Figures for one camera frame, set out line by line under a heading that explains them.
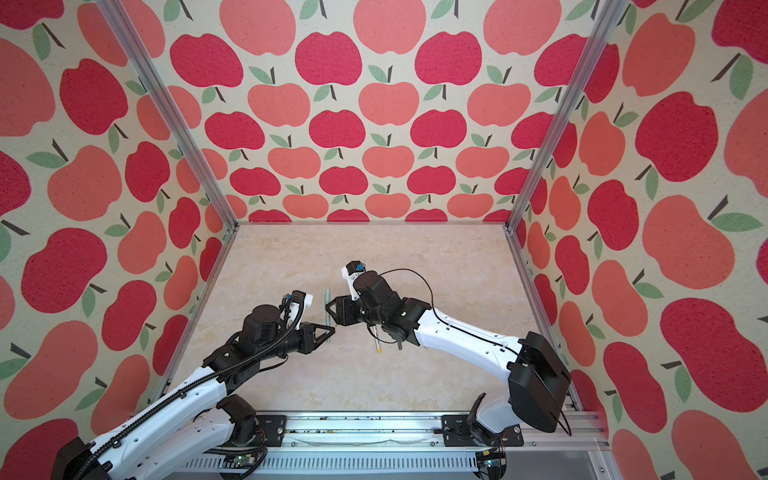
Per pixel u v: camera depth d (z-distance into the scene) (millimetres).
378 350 883
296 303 695
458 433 733
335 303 716
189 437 561
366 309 635
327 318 704
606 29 708
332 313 714
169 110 867
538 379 405
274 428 744
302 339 673
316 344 715
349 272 698
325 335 745
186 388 506
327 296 690
